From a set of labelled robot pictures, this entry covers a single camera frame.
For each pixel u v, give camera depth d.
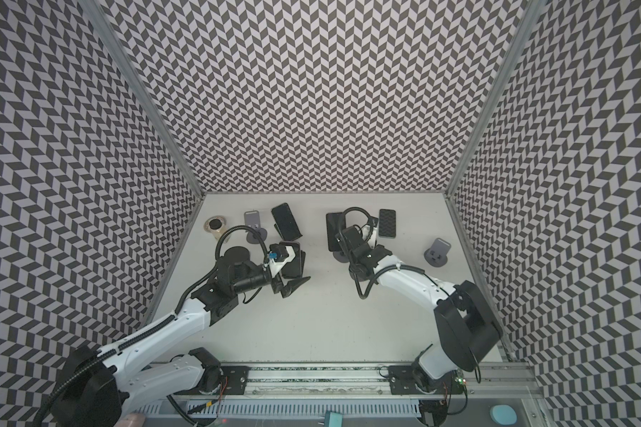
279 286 0.66
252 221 0.99
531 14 0.67
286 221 1.00
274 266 0.62
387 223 1.03
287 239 0.98
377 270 0.56
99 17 0.72
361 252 0.65
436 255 0.93
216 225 0.97
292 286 0.66
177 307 0.52
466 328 0.43
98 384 0.38
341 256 1.02
